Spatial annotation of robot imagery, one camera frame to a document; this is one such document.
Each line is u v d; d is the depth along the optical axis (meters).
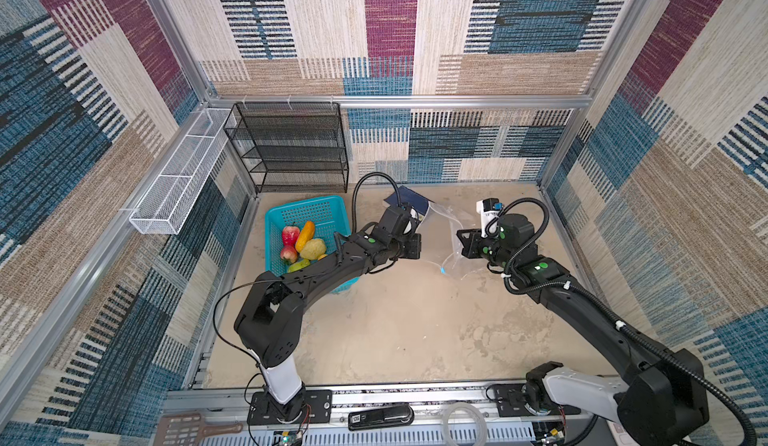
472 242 0.70
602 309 0.48
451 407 0.71
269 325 0.45
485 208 0.71
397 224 0.66
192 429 0.71
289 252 0.97
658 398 0.40
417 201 1.15
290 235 1.02
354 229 0.71
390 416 0.72
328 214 1.06
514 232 0.59
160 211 0.89
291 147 1.10
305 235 1.02
